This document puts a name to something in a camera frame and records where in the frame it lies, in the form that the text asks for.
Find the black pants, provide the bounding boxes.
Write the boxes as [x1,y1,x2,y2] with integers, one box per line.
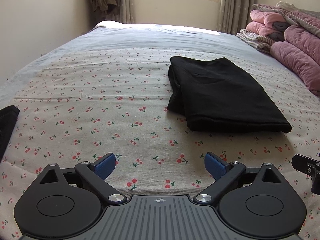
[167,56,292,134]

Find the black garment at left edge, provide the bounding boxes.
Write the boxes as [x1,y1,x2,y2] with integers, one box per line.
[0,105,20,160]

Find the pink quilted comforter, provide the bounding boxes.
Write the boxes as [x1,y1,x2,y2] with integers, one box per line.
[253,1,319,96]

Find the grey folded cloth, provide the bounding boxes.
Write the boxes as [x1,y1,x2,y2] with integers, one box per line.
[267,22,290,41]

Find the cherry print bed sheet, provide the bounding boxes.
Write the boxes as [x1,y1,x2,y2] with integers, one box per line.
[1,22,319,239]

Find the striped folded cloth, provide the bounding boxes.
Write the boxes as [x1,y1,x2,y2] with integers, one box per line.
[236,29,274,54]

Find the folded pink blanket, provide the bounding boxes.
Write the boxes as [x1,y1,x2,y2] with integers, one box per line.
[246,10,286,36]

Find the right beige curtain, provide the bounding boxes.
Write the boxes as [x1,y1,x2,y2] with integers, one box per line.
[217,0,254,35]

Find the beige curtain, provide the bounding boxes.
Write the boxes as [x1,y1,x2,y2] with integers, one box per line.
[217,0,254,35]
[119,0,135,24]

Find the left beige curtain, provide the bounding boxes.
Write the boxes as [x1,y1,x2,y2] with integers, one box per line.
[119,0,135,24]

